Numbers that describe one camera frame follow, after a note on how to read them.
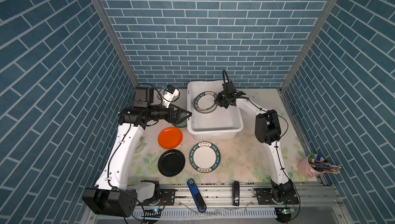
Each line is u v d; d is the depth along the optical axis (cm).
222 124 102
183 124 86
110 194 36
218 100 95
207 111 103
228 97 81
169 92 60
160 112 58
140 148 89
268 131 62
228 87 85
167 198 74
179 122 59
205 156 87
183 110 60
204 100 112
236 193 73
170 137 94
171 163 83
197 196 72
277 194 65
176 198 74
